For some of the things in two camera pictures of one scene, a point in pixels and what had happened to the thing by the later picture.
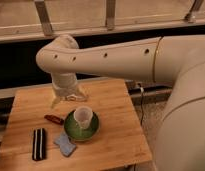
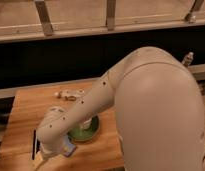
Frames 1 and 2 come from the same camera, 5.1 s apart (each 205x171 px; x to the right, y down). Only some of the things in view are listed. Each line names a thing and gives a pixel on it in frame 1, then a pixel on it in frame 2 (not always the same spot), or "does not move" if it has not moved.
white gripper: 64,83 -> 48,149
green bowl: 77,133 does not move
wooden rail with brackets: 28,20 does not move
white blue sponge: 64,144 does not move
